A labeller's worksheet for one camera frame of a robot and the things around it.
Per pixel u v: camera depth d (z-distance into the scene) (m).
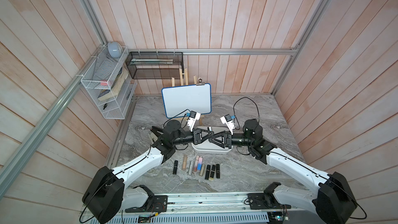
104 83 0.69
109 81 0.69
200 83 0.89
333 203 0.40
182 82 0.88
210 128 0.69
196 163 0.85
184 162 0.86
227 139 0.64
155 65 1.05
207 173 0.82
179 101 0.94
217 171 0.82
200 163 0.85
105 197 0.40
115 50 0.82
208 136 0.69
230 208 0.73
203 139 0.68
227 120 0.67
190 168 0.84
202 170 0.83
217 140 0.71
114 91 0.78
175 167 0.84
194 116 0.67
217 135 0.68
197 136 0.65
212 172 0.82
